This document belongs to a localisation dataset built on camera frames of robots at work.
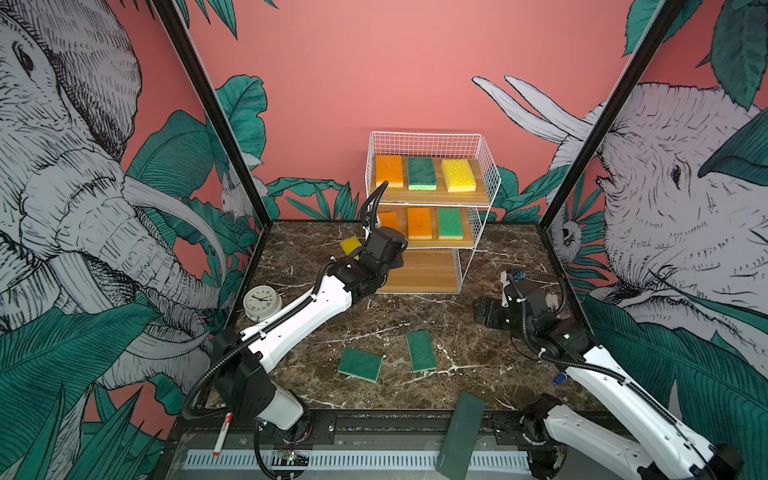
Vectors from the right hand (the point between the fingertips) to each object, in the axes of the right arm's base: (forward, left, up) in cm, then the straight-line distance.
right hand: (482, 299), depth 76 cm
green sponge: (+20, +7, +7) cm, 23 cm away
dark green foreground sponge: (-28, +6, -19) cm, 34 cm away
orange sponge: (+23, +25, +7) cm, 34 cm away
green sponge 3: (-7, +15, -18) cm, 24 cm away
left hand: (+12, +24, +9) cm, 28 cm away
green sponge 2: (-11, +33, -18) cm, 39 cm away
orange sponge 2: (+20, +16, +8) cm, 27 cm away
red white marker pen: (-26, +65, -17) cm, 72 cm away
